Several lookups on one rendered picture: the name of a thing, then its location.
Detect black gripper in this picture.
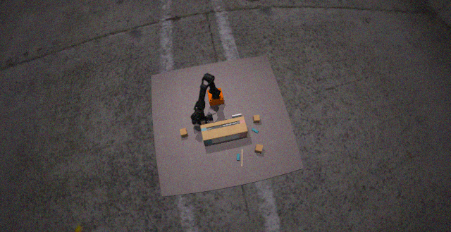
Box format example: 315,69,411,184
192,114,213,125

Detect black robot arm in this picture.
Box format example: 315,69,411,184
191,73,221,121

